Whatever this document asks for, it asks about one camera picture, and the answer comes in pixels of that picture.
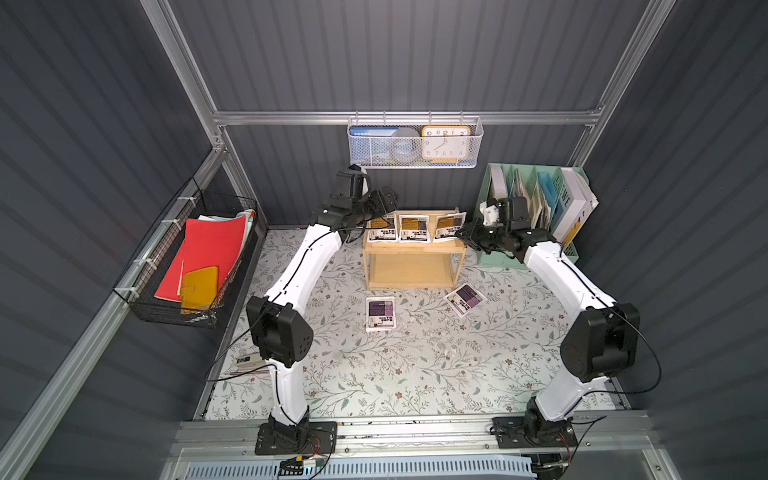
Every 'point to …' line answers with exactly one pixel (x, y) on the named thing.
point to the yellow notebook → (199, 290)
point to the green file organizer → (539, 185)
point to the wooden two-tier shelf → (413, 266)
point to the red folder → (205, 243)
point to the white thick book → (578, 203)
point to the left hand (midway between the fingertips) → (384, 198)
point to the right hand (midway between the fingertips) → (465, 231)
